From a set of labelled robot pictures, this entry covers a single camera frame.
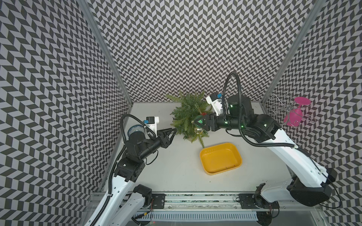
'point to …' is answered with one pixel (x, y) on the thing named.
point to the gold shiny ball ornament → (198, 130)
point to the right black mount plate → (247, 202)
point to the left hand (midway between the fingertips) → (174, 131)
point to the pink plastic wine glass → (294, 117)
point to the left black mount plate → (159, 200)
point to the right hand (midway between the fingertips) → (200, 123)
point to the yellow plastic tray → (220, 158)
